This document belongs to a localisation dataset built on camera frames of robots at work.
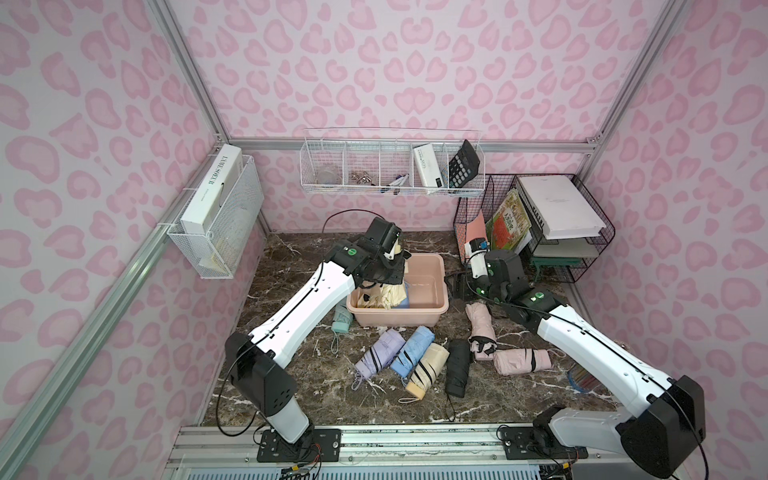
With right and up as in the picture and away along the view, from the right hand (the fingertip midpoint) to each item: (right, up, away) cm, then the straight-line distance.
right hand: (453, 276), depth 79 cm
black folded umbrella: (+2, -25, +5) cm, 26 cm away
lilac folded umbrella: (-19, -22, +7) cm, 30 cm away
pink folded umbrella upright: (+10, -19, +7) cm, 22 cm away
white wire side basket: (-60, +11, +7) cm, 62 cm away
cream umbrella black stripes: (-5, -24, +5) cm, 25 cm away
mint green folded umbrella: (-32, -14, +14) cm, 37 cm away
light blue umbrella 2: (-9, -21, +7) cm, 24 cm away
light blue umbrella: (-12, -10, +19) cm, 24 cm away
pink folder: (+16, +16, +38) cm, 44 cm away
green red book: (+24, +17, +23) cm, 37 cm away
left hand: (-15, +2, 0) cm, 15 cm away
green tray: (+32, +4, +19) cm, 38 cm away
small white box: (-5, +32, +12) cm, 35 cm away
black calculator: (+6, +33, +13) cm, 36 cm away
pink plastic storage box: (-4, -8, +21) cm, 23 cm away
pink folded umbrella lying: (+17, -24, +3) cm, 30 cm away
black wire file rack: (+27, +9, +13) cm, 32 cm away
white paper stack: (+38, +21, +17) cm, 46 cm away
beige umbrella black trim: (-16, -4, -4) cm, 17 cm away
